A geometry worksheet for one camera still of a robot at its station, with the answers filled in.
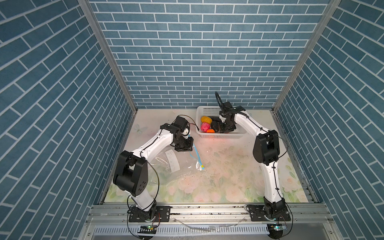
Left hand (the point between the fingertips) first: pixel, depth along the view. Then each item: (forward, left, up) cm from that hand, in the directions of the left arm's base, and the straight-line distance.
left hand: (193, 148), depth 85 cm
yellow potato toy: (+28, -10, -6) cm, 30 cm away
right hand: (+17, -19, -4) cm, 26 cm away
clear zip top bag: (-8, +10, -8) cm, 15 cm away
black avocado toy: (+23, -16, -8) cm, 29 cm away
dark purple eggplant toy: (+27, -16, -4) cm, 32 cm away
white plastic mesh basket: (+35, -13, -5) cm, 38 cm away
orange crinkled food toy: (+18, -12, -7) cm, 22 cm away
